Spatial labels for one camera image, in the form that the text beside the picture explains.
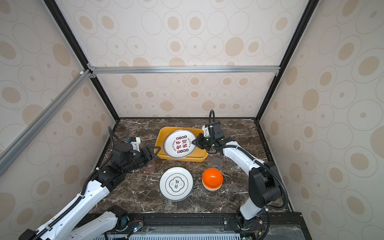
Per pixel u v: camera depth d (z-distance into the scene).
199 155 0.94
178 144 0.86
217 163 0.91
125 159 0.56
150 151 0.66
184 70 0.90
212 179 0.81
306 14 0.70
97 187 0.49
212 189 0.80
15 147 0.53
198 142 0.75
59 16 0.70
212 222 0.75
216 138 0.67
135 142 0.69
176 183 0.85
